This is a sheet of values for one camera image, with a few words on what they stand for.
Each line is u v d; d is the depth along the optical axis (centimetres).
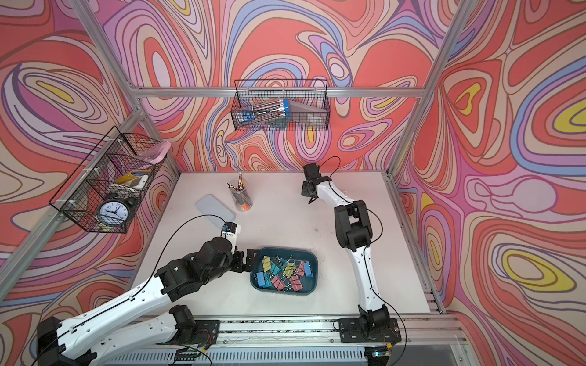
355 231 64
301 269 85
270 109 80
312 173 88
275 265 86
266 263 84
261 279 82
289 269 86
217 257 55
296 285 82
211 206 106
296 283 82
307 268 85
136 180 74
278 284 82
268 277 82
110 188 70
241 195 98
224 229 64
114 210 68
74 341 40
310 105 82
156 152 86
